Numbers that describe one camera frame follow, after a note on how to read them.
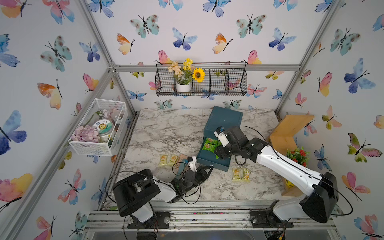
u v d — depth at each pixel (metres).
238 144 0.58
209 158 0.88
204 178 0.72
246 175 0.87
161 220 0.74
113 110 0.79
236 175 0.87
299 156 0.72
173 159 0.93
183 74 0.87
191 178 0.64
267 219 0.65
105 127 0.66
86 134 0.59
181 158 0.95
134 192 0.46
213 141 0.93
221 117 0.89
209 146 0.91
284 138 0.96
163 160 0.93
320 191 0.40
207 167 0.81
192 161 0.78
